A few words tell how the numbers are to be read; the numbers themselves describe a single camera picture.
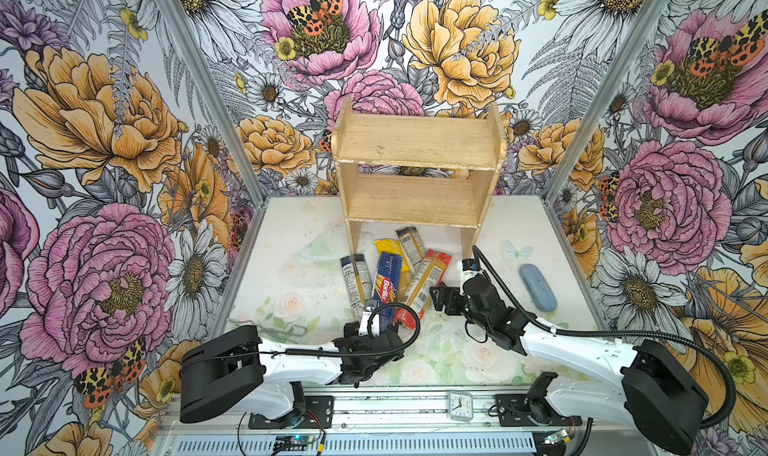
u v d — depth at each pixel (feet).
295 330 2.88
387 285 2.95
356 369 2.02
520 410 2.45
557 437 2.35
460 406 2.44
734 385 1.36
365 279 3.14
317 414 2.41
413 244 3.43
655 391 1.36
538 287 3.08
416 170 3.90
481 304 2.10
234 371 1.41
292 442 2.33
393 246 3.45
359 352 2.09
